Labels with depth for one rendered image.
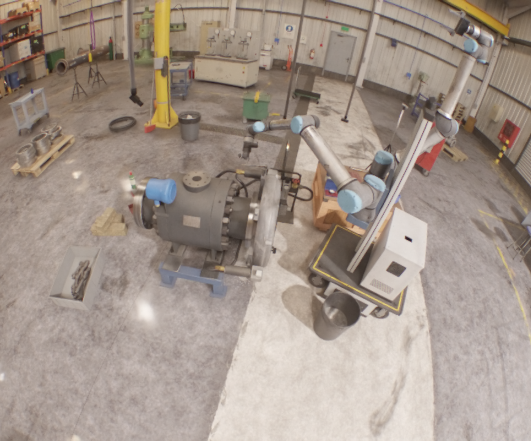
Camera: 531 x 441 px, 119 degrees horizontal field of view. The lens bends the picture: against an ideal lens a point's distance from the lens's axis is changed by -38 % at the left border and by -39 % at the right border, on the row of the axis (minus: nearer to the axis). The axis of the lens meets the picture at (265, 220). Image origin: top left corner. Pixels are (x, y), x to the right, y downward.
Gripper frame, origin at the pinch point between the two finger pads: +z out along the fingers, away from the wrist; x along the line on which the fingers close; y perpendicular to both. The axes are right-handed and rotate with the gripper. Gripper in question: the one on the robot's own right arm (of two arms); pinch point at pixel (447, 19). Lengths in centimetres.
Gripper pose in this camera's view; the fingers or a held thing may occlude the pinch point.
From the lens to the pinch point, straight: 183.2
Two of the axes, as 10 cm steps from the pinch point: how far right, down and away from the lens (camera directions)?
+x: 0.5, 2.6, 9.7
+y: -2.2, 9.5, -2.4
